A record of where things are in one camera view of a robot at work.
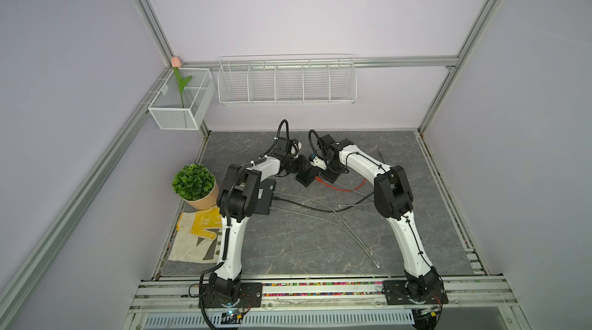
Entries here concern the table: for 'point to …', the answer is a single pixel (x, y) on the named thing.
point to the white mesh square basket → (184, 99)
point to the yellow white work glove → (198, 237)
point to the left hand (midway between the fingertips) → (312, 166)
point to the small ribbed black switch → (306, 176)
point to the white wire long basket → (287, 79)
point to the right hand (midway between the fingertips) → (332, 176)
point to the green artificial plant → (199, 198)
